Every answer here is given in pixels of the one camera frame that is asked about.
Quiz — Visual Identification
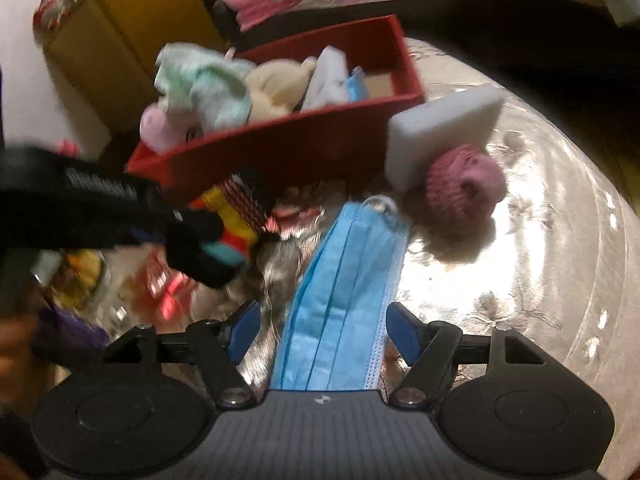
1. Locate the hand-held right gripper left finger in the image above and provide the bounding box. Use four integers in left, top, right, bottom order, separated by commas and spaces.
102, 300, 261, 409

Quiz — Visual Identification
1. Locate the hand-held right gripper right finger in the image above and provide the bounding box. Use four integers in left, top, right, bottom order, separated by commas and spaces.
386, 302, 546, 409

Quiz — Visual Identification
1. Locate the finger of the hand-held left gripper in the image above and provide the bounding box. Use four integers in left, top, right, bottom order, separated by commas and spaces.
164, 240, 247, 290
167, 207, 224, 249

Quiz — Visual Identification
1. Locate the colourful striped toy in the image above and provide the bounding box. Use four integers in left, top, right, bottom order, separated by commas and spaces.
190, 172, 281, 261

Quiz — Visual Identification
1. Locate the blue face mask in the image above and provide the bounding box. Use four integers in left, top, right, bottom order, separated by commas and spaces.
270, 196, 412, 392

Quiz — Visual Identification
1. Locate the pink plush pig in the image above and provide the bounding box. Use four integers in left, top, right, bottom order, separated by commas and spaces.
139, 102, 201, 155

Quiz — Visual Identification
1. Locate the red box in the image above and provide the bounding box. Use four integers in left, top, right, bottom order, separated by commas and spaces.
125, 15, 426, 206

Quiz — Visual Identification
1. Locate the light blue towel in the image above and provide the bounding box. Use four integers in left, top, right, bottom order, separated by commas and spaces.
154, 42, 256, 131

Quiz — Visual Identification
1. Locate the beige plush toy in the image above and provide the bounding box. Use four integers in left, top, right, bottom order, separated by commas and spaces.
242, 56, 318, 121

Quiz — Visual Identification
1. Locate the pale plastic packet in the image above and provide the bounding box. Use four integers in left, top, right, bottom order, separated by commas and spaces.
300, 46, 371, 111

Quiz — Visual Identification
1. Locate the red shiny packet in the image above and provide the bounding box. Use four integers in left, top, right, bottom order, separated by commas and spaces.
135, 255, 201, 326

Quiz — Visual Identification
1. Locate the silver foil wrapper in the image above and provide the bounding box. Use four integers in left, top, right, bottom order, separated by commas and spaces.
225, 240, 321, 396

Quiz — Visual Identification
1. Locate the glass jar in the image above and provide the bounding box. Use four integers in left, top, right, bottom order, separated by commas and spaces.
60, 250, 108, 311

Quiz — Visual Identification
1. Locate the pink knitted ball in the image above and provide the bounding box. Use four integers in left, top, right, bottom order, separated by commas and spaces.
425, 144, 506, 231

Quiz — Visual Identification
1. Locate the wooden desk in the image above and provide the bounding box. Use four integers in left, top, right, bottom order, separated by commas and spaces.
42, 0, 226, 131

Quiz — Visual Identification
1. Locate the red doll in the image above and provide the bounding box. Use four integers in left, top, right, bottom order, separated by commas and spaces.
32, 0, 68, 31

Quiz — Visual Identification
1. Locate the white sponge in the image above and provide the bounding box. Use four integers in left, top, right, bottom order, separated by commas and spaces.
385, 85, 503, 193

